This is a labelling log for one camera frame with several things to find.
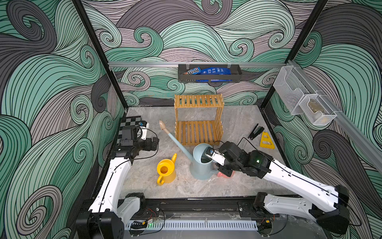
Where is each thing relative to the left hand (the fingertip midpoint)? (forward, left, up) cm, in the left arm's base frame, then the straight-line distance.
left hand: (149, 137), depth 80 cm
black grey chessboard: (+23, +21, -15) cm, 35 cm away
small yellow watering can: (-16, -10, -8) cm, 20 cm away
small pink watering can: (-22, -35, +5) cm, 42 cm away
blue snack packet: (+39, -38, +17) cm, 57 cm away
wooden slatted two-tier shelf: (+30, -30, -19) cm, 46 cm away
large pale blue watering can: (-14, -27, -10) cm, 32 cm away
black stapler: (+17, -71, -17) cm, 75 cm away
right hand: (-12, -37, -1) cm, 39 cm away
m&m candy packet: (+39, -26, +17) cm, 50 cm away
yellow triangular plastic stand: (+10, -75, -19) cm, 78 cm away
